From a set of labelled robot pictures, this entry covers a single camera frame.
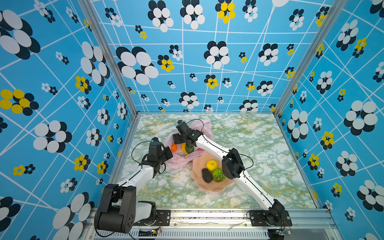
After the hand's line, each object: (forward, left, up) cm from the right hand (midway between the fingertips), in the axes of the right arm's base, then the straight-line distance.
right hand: (178, 137), depth 103 cm
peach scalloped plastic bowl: (-20, -15, 0) cm, 25 cm away
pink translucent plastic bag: (0, -13, +12) cm, 18 cm away
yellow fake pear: (-22, -22, +3) cm, 31 cm away
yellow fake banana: (-8, -4, -2) cm, 9 cm away
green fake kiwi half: (-29, -25, +4) cm, 38 cm away
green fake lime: (-11, -9, +2) cm, 14 cm away
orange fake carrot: (-9, +2, +1) cm, 9 cm away
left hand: (-13, +2, +5) cm, 14 cm away
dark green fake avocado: (-28, -19, +2) cm, 34 cm away
